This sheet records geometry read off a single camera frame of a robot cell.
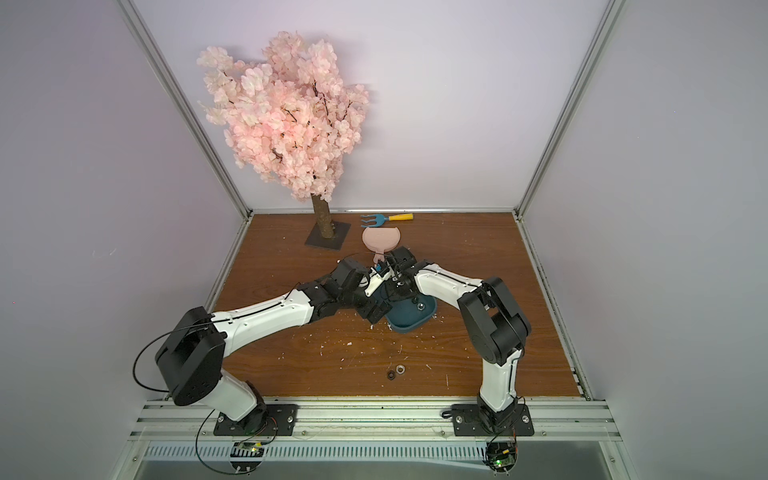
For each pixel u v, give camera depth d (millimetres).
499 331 486
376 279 746
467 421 724
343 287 654
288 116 688
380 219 1177
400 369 810
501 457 697
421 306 922
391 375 810
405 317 885
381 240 1114
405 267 726
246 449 722
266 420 676
